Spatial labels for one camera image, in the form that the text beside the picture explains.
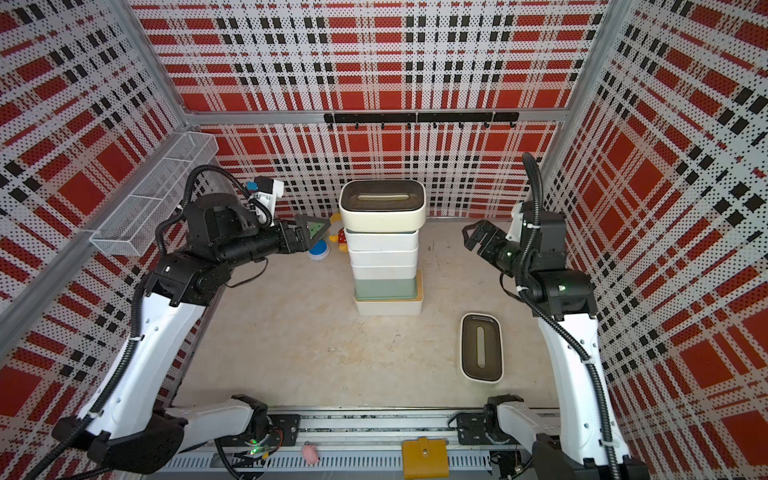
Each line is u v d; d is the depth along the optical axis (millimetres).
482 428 734
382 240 686
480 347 822
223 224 442
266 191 531
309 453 690
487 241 549
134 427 378
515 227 556
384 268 770
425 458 690
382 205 665
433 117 889
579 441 352
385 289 873
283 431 734
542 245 437
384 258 748
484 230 561
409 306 927
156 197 753
